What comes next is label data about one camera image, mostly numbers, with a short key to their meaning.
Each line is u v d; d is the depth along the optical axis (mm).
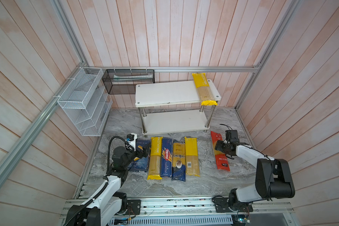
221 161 877
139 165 821
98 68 876
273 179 440
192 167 851
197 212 730
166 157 879
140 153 729
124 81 1038
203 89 797
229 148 688
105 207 488
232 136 734
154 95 796
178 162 877
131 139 690
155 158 879
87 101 729
